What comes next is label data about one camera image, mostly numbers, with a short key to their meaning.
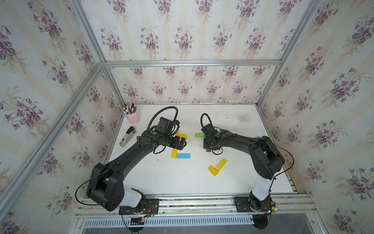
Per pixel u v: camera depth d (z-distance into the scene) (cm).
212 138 69
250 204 66
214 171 86
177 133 102
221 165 88
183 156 90
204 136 75
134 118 102
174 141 73
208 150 90
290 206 74
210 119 85
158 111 63
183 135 104
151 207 72
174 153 92
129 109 104
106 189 40
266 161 49
